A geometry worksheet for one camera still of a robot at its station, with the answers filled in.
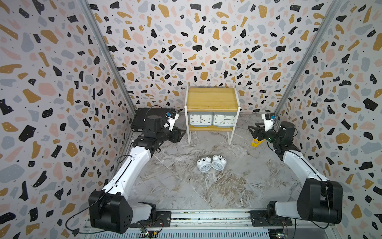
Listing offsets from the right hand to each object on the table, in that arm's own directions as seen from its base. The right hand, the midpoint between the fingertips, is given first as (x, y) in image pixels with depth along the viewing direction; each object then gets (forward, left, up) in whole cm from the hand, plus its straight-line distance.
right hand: (253, 125), depth 84 cm
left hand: (-6, +40, +3) cm, 40 cm away
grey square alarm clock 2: (+6, +16, -2) cm, 17 cm away
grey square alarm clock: (+6, +30, -2) cm, 31 cm away
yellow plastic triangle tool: (+4, -8, -23) cm, 24 cm away
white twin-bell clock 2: (-15, +19, -16) cm, 29 cm away
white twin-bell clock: (-17, +28, -16) cm, 36 cm away
